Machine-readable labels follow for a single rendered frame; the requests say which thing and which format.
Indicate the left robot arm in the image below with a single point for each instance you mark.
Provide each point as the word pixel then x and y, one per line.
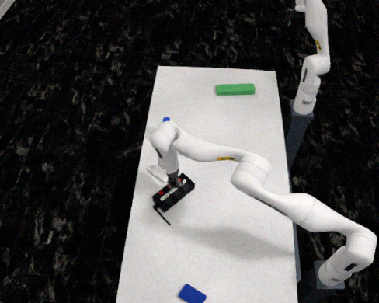
pixel 249 177

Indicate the green rectangular block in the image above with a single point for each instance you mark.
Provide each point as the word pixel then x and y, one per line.
pixel 235 89

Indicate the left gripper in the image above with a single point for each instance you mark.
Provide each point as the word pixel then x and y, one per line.
pixel 173 180

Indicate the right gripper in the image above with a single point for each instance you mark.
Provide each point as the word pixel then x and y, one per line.
pixel 294 14

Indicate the small blue rectangular block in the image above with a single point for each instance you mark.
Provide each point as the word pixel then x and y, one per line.
pixel 191 295

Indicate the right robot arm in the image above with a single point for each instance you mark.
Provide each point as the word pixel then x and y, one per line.
pixel 316 22

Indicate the black power strip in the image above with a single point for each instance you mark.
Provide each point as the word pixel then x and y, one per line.
pixel 167 198

